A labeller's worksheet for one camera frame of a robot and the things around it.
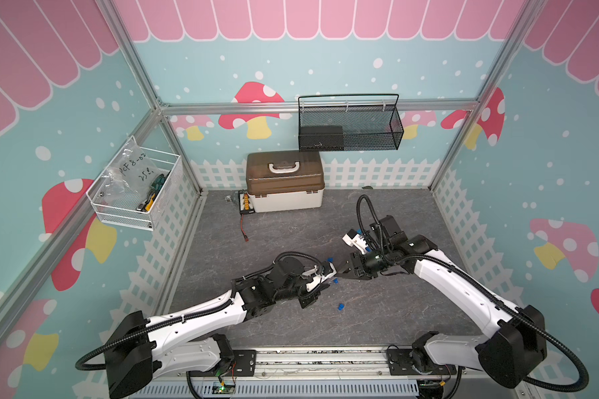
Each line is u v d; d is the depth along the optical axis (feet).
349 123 3.14
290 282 1.91
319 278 1.96
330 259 3.17
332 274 2.09
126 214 2.09
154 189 2.42
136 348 1.31
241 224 3.58
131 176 2.32
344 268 2.25
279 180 3.24
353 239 2.34
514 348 1.30
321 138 3.20
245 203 3.70
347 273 2.24
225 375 2.34
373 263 2.13
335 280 2.95
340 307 2.79
